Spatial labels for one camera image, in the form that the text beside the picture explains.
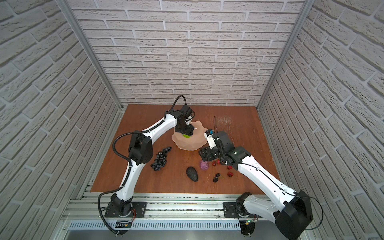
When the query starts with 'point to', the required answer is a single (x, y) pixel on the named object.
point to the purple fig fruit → (204, 165)
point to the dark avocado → (191, 173)
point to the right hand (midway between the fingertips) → (205, 149)
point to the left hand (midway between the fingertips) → (189, 130)
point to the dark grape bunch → (160, 159)
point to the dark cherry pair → (215, 179)
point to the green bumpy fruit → (186, 136)
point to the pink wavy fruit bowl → (196, 141)
